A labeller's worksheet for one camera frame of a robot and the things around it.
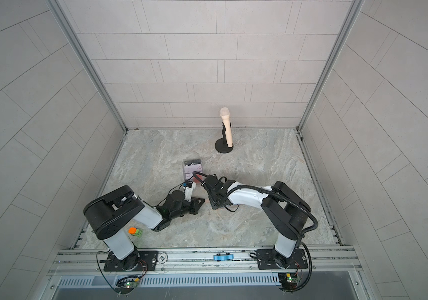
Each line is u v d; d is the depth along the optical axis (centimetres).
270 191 49
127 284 65
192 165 94
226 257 71
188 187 80
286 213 45
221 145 106
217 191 66
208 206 86
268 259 71
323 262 71
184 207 75
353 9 71
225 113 88
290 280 68
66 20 74
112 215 46
